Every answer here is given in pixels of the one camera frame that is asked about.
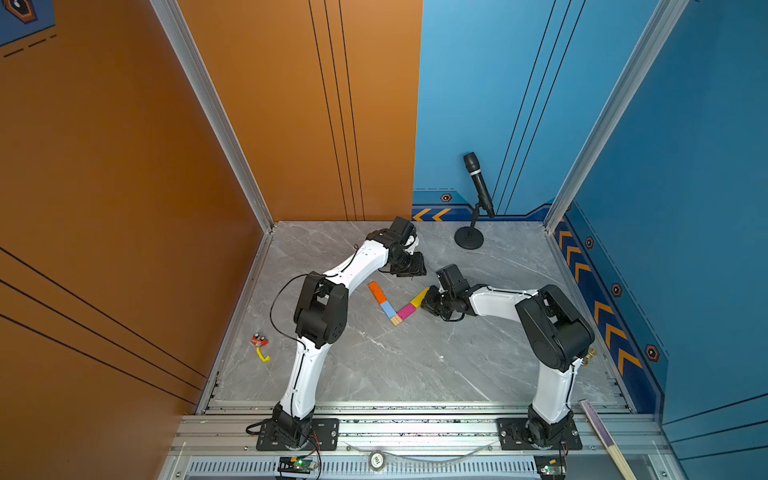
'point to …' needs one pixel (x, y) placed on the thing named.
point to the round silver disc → (377, 460)
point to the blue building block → (388, 310)
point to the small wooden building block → (396, 320)
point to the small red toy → (259, 341)
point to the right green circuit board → (551, 467)
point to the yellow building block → (417, 300)
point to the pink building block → (406, 311)
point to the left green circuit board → (297, 464)
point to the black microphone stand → (470, 237)
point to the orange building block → (377, 291)
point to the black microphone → (474, 169)
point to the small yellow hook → (265, 359)
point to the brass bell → (591, 353)
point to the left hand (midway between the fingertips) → (423, 268)
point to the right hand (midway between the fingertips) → (419, 304)
